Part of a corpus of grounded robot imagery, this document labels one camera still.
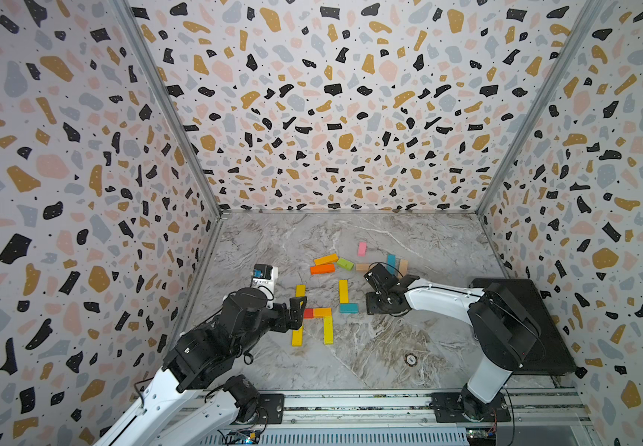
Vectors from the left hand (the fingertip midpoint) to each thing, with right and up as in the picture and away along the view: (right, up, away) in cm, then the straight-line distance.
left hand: (294, 297), depth 67 cm
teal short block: (+14, -9, +27) cm, 32 cm away
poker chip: (+32, -22, +16) cm, 42 cm away
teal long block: (+31, +6, +40) cm, 51 cm away
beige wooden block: (+35, +3, +36) cm, 51 cm away
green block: (+12, +5, +37) cm, 39 cm away
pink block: (+20, +10, +42) cm, 47 cm away
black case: (+74, -20, +13) cm, 77 cm away
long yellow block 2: (-2, -16, +19) cm, 25 cm away
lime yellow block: (+7, -15, +20) cm, 27 cm away
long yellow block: (-3, -4, +30) cm, 31 cm away
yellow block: (+13, -5, +30) cm, 33 cm away
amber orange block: (+6, +6, +38) cm, 39 cm away
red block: (+1, -10, +23) cm, 25 cm away
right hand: (+22, -8, +26) cm, 35 cm away
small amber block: (+5, -10, +23) cm, 26 cm away
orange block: (+5, +3, +37) cm, 37 cm away
